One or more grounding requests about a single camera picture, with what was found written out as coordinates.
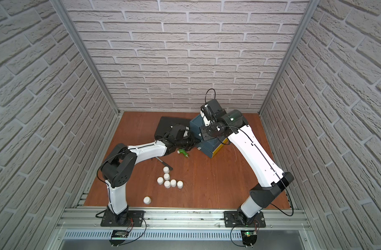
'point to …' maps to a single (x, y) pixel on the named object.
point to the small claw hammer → (166, 164)
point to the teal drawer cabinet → (212, 147)
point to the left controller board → (118, 236)
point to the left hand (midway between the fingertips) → (204, 138)
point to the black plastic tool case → (165, 122)
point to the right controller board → (249, 237)
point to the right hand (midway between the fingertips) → (209, 132)
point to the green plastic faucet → (182, 151)
